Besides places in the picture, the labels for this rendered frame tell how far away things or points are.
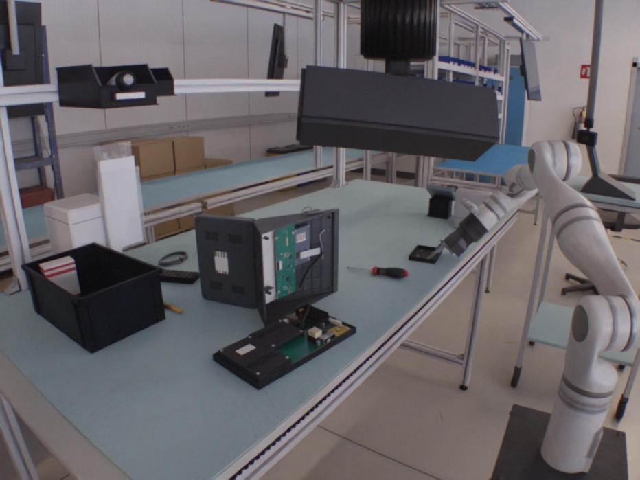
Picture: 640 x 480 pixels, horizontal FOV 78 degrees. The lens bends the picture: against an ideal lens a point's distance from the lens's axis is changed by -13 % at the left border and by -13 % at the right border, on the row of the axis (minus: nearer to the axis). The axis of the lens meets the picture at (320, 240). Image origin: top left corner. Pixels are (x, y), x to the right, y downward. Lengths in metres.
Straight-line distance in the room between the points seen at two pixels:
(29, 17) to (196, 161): 2.64
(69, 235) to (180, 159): 3.45
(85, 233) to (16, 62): 1.41
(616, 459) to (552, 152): 0.63
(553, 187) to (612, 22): 6.44
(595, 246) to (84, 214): 1.13
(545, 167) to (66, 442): 1.00
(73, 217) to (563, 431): 1.15
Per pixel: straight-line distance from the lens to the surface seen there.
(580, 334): 0.78
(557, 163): 1.03
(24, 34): 2.55
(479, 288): 2.21
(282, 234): 0.93
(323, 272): 1.07
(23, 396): 0.89
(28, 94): 1.25
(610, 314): 0.76
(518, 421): 1.00
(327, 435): 2.15
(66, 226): 1.22
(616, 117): 7.24
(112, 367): 0.89
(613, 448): 1.02
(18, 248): 1.30
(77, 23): 5.24
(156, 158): 4.43
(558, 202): 0.93
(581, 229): 0.87
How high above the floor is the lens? 1.47
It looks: 19 degrees down
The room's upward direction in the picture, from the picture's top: straight up
